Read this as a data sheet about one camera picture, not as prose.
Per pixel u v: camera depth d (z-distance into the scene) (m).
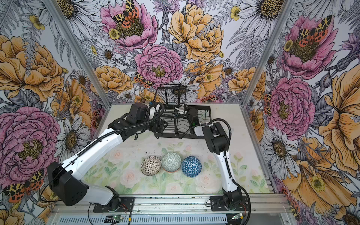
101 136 0.49
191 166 0.85
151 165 0.87
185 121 1.07
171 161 0.87
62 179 0.39
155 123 0.54
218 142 0.64
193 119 0.87
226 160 0.64
